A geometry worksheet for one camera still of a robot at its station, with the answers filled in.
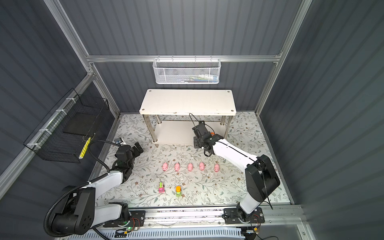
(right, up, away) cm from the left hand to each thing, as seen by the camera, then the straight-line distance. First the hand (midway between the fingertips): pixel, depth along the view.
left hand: (131, 146), depth 89 cm
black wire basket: (-26, +7, -18) cm, 32 cm away
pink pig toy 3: (+35, -13, +1) cm, 38 cm away
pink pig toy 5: (+51, -14, 0) cm, 53 cm away
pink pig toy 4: (+42, -13, +2) cm, 44 cm away
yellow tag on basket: (-13, 0, -22) cm, 25 cm away
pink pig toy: (+20, -13, +2) cm, 24 cm away
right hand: (+42, +3, 0) cm, 42 cm away
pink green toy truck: (+20, -23, -8) cm, 31 cm away
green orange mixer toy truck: (+29, -24, -8) cm, 39 cm away
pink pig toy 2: (+27, -13, +1) cm, 30 cm away
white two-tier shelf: (+19, +21, +30) cm, 42 cm away
